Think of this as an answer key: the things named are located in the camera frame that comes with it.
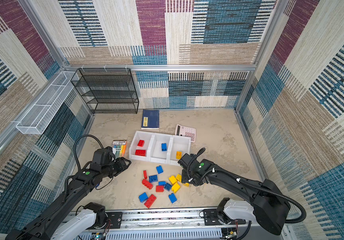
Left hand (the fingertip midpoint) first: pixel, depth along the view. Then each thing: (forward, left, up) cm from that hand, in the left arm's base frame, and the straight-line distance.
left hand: (129, 161), depth 81 cm
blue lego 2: (-16, -8, -10) cm, 20 cm away
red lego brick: (+17, -3, -9) cm, 20 cm away
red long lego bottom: (-17, -12, -10) cm, 23 cm away
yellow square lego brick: (+7, -27, -7) cm, 29 cm away
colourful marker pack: (+15, +12, -11) cm, 22 cm away
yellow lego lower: (-11, -25, -10) cm, 29 cm away
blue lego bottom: (-16, -23, -11) cm, 30 cm away
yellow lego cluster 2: (-9, -31, -11) cm, 34 cm away
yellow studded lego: (-6, -27, -9) cm, 29 cm away
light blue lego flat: (-8, -17, -11) cm, 22 cm away
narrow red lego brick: (-4, -8, -9) cm, 12 cm away
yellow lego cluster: (-7, -23, -9) cm, 26 cm away
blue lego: (+14, -18, -9) cm, 24 cm away
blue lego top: (0, -16, -11) cm, 19 cm away
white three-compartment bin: (+13, -11, -4) cm, 17 cm away
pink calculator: (+26, -32, -9) cm, 42 cm away
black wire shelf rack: (+52, +23, +8) cm, 58 cm away
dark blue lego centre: (-10, -20, -11) cm, 25 cm away
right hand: (-9, -32, -7) cm, 34 cm away
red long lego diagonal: (-9, -9, -10) cm, 16 cm away
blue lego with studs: (-6, -12, -10) cm, 17 cm away
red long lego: (+11, -3, -10) cm, 15 cm away
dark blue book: (+39, -7, -10) cm, 40 cm away
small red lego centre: (-11, -16, -12) cm, 22 cm away
